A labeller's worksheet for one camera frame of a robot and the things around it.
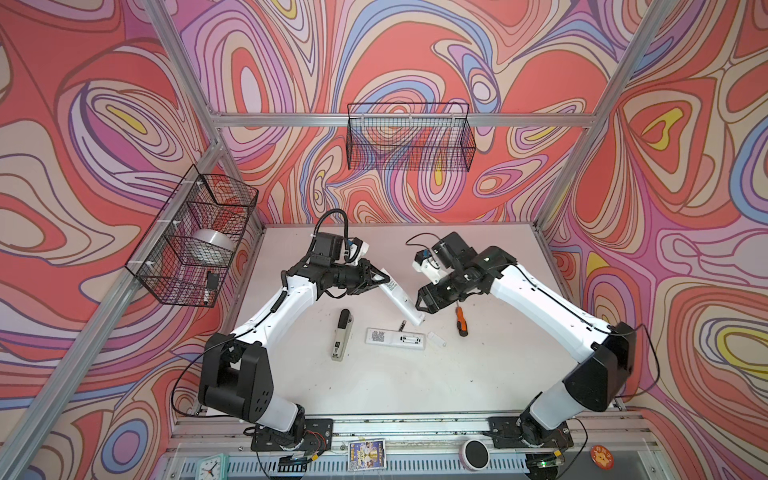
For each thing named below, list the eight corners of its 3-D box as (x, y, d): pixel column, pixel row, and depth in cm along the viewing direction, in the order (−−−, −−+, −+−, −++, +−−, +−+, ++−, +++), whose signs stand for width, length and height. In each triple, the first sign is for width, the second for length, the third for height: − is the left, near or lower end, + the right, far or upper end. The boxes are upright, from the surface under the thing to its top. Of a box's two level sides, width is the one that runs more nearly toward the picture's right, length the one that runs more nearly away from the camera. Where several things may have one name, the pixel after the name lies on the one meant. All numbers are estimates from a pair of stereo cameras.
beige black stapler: (330, 360, 87) (327, 354, 83) (343, 314, 96) (341, 307, 93) (343, 362, 86) (341, 356, 83) (355, 316, 96) (354, 309, 92)
